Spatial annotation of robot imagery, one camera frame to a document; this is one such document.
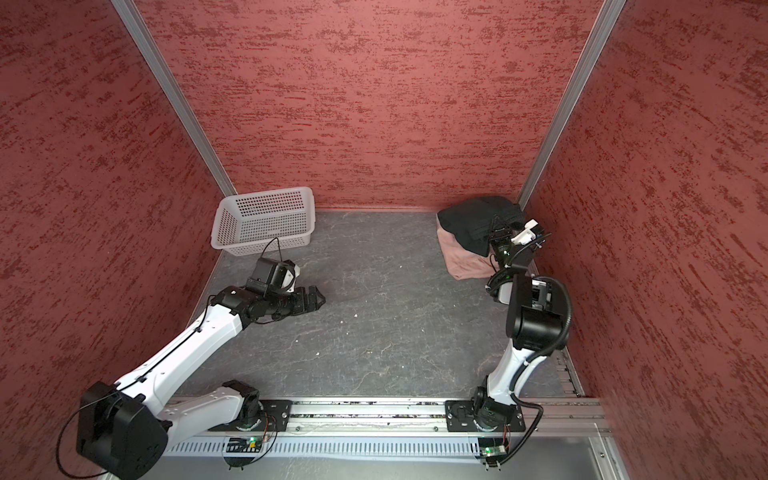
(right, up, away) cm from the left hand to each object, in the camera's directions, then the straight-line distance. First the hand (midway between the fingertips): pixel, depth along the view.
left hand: (311, 309), depth 81 cm
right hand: (+52, +27, +9) cm, 59 cm away
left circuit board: (-11, -30, -11) cm, 34 cm away
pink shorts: (+47, +11, +20) cm, 52 cm away
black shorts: (+48, +25, +11) cm, 56 cm away
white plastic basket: (-29, +27, +36) cm, 54 cm away
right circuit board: (+47, -32, -10) cm, 58 cm away
